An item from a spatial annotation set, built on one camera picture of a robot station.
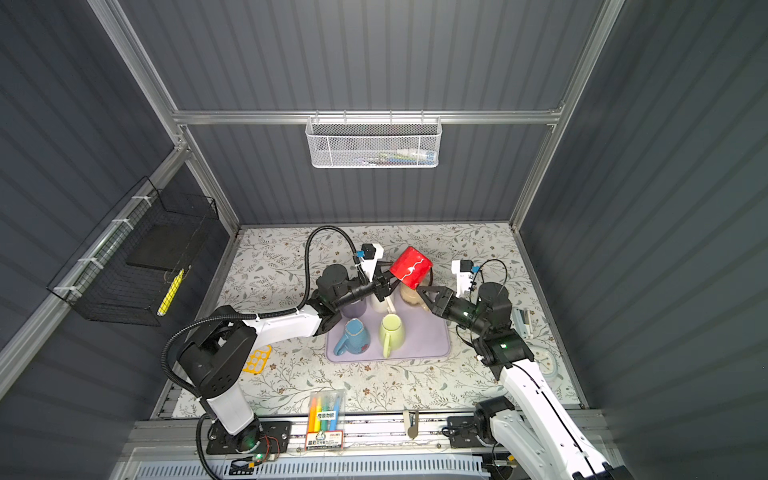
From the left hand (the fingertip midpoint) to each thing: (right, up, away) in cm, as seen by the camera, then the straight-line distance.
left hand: (405, 267), depth 78 cm
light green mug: (-3, -19, +5) cm, 19 cm away
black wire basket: (-68, -1, -7) cm, 68 cm away
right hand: (+4, -6, -6) cm, 10 cm away
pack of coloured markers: (-20, -39, -2) cm, 44 cm away
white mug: (-5, -12, +14) cm, 20 cm away
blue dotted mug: (-14, -20, +5) cm, 25 cm away
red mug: (+1, 0, -6) cm, 6 cm away
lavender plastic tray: (+7, -22, +13) cm, 27 cm away
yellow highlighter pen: (-55, -5, -9) cm, 56 cm away
